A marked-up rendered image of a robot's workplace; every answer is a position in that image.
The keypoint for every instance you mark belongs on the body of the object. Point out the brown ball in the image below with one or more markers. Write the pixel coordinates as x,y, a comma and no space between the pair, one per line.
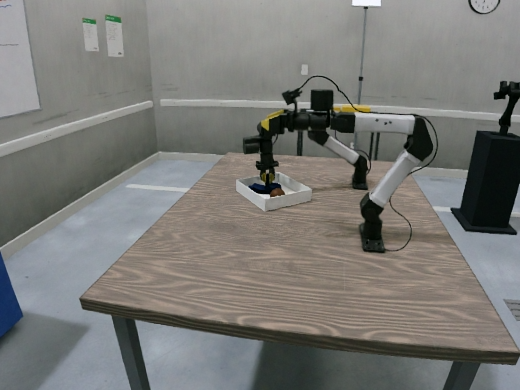
277,192

